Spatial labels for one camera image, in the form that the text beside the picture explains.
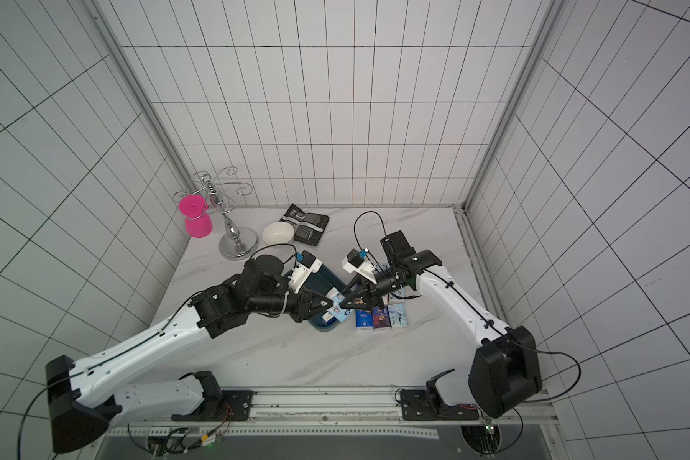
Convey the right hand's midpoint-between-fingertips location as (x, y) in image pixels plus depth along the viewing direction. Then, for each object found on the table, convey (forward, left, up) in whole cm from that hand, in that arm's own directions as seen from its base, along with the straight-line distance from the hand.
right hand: (335, 302), depth 70 cm
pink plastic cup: (+23, +43, +8) cm, 50 cm away
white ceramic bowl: (+35, +27, -17) cm, 47 cm away
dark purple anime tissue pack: (+4, -13, -18) cm, 23 cm away
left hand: (-3, +3, +2) cm, 4 cm away
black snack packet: (+40, +16, -18) cm, 47 cm away
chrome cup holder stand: (+31, +41, -19) cm, 55 cm away
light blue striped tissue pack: (+6, -18, -19) cm, 27 cm away
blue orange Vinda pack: (+4, -7, -18) cm, 20 cm away
